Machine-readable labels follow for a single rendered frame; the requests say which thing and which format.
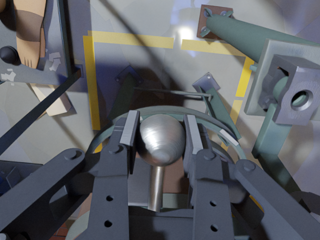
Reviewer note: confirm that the grey square plate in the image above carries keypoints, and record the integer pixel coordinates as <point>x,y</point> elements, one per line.
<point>262,82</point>

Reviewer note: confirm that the grey panel with paper scraps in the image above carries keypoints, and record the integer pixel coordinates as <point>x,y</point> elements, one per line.
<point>53,42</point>

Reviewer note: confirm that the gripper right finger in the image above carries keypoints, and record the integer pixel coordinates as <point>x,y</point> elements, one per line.
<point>212,195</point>

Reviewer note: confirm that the green round rod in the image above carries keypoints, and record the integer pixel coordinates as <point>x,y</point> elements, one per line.
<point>281,87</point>

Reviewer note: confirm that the brown square foot plate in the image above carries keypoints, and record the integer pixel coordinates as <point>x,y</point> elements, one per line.
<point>202,21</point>

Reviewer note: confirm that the silver ball-ended lever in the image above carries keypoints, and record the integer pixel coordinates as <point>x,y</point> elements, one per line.
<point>160,137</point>

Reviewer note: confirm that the dark flat bar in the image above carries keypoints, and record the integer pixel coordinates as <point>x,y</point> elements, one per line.
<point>37,105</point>

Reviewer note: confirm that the white label strip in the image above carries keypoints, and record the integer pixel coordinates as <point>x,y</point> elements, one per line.
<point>229,137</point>

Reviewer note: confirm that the thin grey cross rod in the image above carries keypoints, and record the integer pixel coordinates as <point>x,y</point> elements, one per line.
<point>170,92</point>

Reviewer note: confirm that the tan shaped board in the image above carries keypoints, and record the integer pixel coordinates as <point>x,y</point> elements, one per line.
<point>28,37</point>

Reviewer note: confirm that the green stand leg grey foot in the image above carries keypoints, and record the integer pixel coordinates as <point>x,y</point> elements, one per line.
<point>217,107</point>

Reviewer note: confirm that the beige wooden block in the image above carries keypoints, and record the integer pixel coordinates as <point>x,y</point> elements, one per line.
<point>57,102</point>

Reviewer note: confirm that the green upright bracket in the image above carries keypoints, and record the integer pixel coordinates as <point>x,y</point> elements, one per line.
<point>270,140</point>

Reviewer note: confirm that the green tapering column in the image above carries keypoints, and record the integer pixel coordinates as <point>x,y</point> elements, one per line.
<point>235,32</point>

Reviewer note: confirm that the black round knob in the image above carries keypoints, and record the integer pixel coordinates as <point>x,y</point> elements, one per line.
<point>8,55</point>

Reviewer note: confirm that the grey yoke block with hole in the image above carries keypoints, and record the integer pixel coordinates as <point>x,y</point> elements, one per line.
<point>292,82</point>

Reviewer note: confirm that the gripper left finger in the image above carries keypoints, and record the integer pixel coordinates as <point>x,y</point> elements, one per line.
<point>110,190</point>

